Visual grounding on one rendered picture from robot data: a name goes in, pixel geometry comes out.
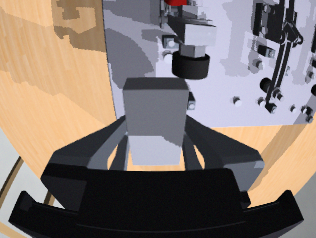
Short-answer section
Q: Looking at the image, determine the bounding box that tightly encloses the black toggle clamp with red handle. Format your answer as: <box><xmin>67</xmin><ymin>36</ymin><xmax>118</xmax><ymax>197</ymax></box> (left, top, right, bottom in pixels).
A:
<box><xmin>253</xmin><ymin>0</ymin><xmax>304</xmax><ymax>103</ymax></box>
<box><xmin>311</xmin><ymin>29</ymin><xmax>316</xmax><ymax>96</ymax></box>

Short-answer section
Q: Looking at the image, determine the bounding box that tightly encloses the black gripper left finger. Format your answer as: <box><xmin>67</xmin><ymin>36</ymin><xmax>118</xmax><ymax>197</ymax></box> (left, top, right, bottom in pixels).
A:
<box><xmin>47</xmin><ymin>115</ymin><xmax>130</xmax><ymax>171</ymax></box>

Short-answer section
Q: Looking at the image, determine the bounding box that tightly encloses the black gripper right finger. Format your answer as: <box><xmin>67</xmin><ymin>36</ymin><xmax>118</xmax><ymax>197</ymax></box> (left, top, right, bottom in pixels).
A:
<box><xmin>182</xmin><ymin>114</ymin><xmax>265</xmax><ymax>192</ymax></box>

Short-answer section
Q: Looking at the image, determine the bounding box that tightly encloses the grey fixture plate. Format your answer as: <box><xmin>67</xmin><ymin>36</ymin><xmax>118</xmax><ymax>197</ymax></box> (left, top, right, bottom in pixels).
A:
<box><xmin>102</xmin><ymin>0</ymin><xmax>316</xmax><ymax>128</ymax></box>

